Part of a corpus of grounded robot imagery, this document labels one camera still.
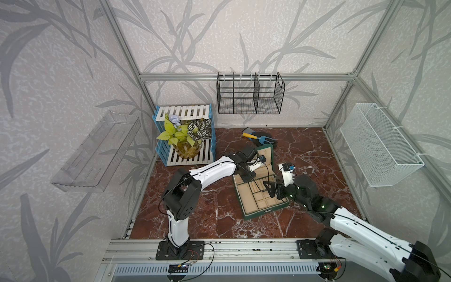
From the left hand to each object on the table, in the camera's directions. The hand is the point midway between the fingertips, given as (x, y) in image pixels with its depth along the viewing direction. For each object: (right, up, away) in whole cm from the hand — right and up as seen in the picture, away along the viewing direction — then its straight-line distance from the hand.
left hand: (250, 173), depth 89 cm
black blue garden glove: (+5, +17, +22) cm, 28 cm away
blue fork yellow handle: (+9, +18, +23) cm, 30 cm away
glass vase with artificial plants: (-31, +19, -6) cm, 37 cm away
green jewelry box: (+1, -11, -5) cm, 12 cm away
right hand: (+8, 0, -12) cm, 14 cm away
